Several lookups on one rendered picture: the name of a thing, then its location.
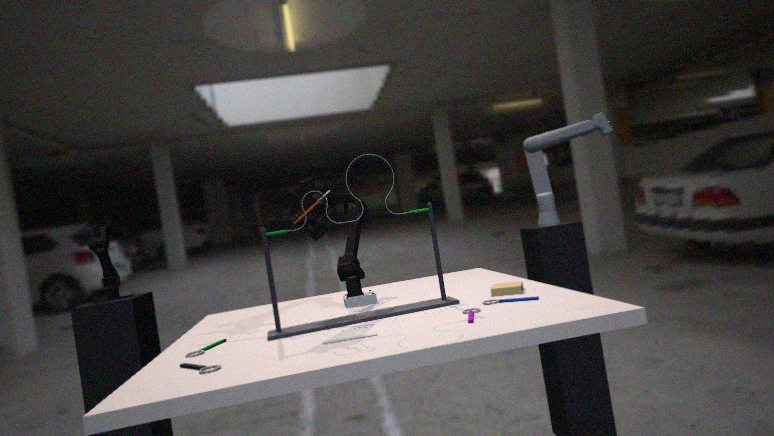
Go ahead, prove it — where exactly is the tan rectangular block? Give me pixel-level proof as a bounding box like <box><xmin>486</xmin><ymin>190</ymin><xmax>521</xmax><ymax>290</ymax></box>
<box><xmin>490</xmin><ymin>281</ymin><xmax>524</xmax><ymax>296</ymax></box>

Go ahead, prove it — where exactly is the green handle with small grey ring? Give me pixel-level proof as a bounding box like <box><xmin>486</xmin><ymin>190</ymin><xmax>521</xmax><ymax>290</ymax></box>
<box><xmin>185</xmin><ymin>339</ymin><xmax>227</xmax><ymax>357</ymax></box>

